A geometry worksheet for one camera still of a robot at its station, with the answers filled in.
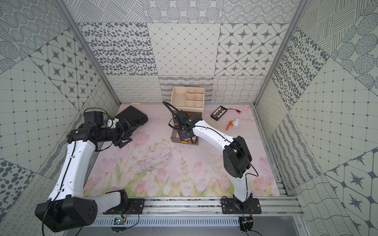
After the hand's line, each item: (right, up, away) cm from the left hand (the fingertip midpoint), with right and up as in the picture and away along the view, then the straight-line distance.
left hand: (138, 131), depth 72 cm
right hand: (+25, -4, +16) cm, 30 cm away
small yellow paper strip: (-23, +19, +51) cm, 58 cm away
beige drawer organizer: (+26, +18, +18) cm, 36 cm away
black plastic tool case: (-15, +6, +31) cm, 35 cm away
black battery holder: (+49, +11, +42) cm, 66 cm away
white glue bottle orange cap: (+58, +2, +35) cm, 67 cm away
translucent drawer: (+15, -7, +26) cm, 31 cm away
